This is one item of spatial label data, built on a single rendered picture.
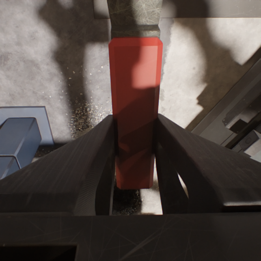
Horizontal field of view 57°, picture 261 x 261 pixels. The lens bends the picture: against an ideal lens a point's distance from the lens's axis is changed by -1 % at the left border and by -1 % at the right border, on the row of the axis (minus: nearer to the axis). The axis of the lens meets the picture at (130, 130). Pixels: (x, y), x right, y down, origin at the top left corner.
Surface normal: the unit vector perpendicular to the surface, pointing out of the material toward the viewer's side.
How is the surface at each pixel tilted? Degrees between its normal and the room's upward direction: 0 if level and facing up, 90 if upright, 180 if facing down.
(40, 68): 0
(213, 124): 90
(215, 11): 0
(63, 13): 0
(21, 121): 90
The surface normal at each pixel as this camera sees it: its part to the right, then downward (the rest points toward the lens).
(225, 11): 0.02, 0.59
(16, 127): 0.00, -0.81
